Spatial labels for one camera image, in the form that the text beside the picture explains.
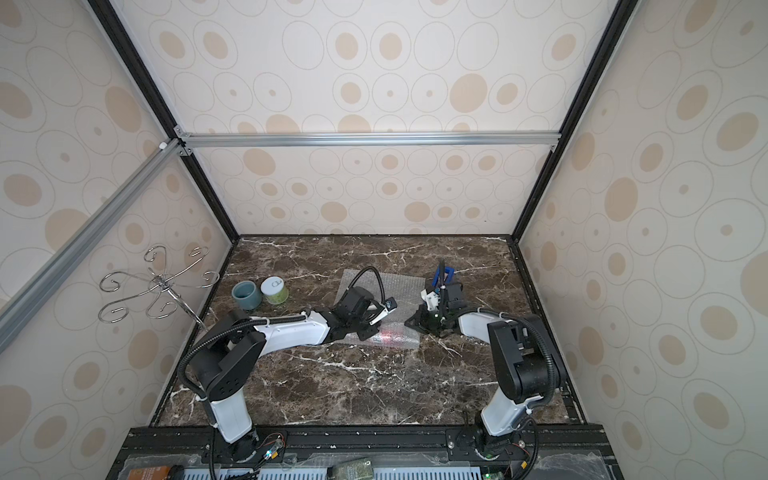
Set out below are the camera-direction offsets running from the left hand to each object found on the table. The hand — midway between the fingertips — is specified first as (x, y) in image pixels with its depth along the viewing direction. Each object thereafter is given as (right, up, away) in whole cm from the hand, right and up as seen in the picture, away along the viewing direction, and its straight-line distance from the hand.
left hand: (386, 317), depth 91 cm
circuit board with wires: (-26, -28, -18) cm, 42 cm away
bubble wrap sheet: (+6, +8, +12) cm, 16 cm away
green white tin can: (-37, +8, +6) cm, 38 cm away
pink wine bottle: (+2, -5, -4) cm, 7 cm away
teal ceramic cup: (-46, +6, +6) cm, 46 cm away
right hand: (+9, -2, +1) cm, 10 cm away
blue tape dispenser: (+22, +14, +18) cm, 32 cm away
